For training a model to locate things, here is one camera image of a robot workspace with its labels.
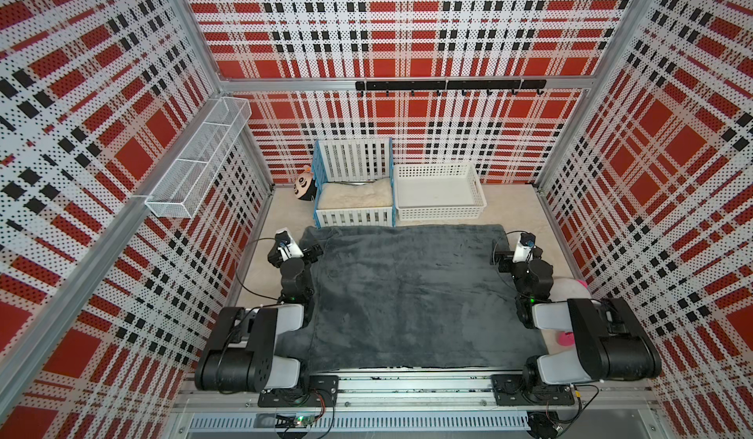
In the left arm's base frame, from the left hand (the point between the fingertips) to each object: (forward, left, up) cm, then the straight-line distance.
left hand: (299, 234), depth 87 cm
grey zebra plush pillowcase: (-13, -34, -15) cm, 40 cm away
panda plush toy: (+27, +5, -7) cm, 29 cm away
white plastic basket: (+32, -47, -16) cm, 59 cm away
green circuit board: (-45, -5, -13) cm, 48 cm away
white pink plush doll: (-14, -79, -8) cm, 81 cm away
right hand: (0, -66, -4) cm, 66 cm away
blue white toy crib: (+38, -11, -17) cm, 43 cm away
